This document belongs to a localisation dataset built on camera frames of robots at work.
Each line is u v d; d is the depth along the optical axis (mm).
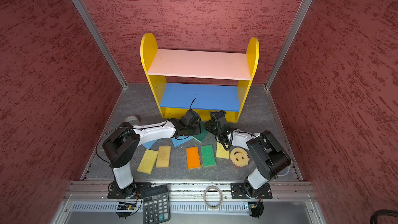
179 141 896
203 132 893
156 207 682
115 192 727
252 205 723
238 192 739
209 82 1234
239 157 814
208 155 844
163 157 831
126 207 720
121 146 479
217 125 723
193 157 849
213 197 731
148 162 818
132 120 1001
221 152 855
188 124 716
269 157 442
